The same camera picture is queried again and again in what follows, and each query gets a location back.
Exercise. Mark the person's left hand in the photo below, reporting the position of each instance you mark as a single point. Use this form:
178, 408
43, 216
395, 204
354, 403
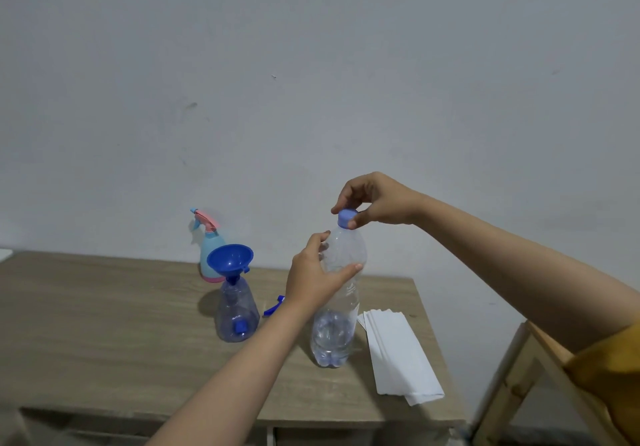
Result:
307, 280

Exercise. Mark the person's right hand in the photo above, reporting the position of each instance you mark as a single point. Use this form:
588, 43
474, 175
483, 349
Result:
392, 203

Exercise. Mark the white and blue spray head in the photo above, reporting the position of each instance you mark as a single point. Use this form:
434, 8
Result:
274, 306

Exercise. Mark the blue bottle cap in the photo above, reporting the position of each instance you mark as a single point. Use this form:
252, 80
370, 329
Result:
346, 219

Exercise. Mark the clear plastic water bottle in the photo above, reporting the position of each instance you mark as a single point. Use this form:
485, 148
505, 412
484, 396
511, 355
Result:
340, 320

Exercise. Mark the transparent blue spray bottle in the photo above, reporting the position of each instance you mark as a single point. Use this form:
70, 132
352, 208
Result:
237, 310

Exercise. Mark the blue plastic funnel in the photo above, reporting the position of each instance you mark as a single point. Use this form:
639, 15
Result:
230, 259

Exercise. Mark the light blue pink spray bottle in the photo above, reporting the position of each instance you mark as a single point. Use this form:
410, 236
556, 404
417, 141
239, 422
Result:
207, 245

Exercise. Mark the pink spray head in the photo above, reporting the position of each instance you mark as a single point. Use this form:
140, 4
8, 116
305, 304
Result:
207, 220

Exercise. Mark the stack of white paper towels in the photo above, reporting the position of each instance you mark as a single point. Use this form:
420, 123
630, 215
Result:
400, 355

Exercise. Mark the person's right forearm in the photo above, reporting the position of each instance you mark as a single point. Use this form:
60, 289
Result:
525, 270

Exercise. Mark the person's left forearm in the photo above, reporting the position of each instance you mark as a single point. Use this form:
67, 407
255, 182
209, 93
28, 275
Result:
235, 375

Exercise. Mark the person's yellow right sleeve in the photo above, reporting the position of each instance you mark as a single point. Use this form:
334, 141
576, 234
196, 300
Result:
615, 375

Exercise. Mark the wooden chair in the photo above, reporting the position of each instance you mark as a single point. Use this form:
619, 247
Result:
520, 375

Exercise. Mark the white cabinet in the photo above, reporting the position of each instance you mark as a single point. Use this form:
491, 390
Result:
5, 255

